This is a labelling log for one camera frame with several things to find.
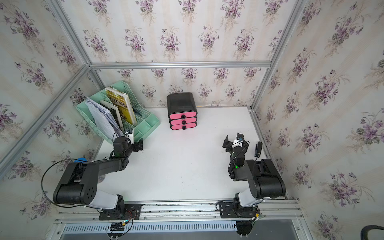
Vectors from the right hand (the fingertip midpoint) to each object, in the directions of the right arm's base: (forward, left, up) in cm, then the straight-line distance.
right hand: (237, 137), depth 90 cm
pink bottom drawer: (+13, +34, -6) cm, 37 cm away
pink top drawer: (+14, +34, +5) cm, 37 cm away
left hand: (0, +64, -3) cm, 64 cm away
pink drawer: (+13, +34, 0) cm, 36 cm away
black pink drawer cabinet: (+14, +34, +8) cm, 38 cm away
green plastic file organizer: (+10, +76, +10) cm, 77 cm away
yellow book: (+17, +72, +13) cm, 75 cm away
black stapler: (-3, -14, -8) cm, 17 cm away
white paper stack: (0, +76, +15) cm, 77 cm away
